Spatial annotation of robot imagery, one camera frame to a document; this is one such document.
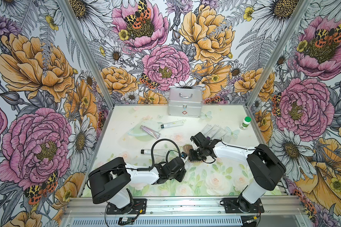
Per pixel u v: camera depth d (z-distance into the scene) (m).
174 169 0.66
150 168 0.58
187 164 0.87
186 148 0.92
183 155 0.78
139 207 0.74
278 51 0.89
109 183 0.44
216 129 1.05
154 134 1.02
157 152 0.93
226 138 1.02
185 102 1.11
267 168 0.46
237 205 0.70
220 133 1.03
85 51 0.87
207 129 1.05
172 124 1.08
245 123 1.00
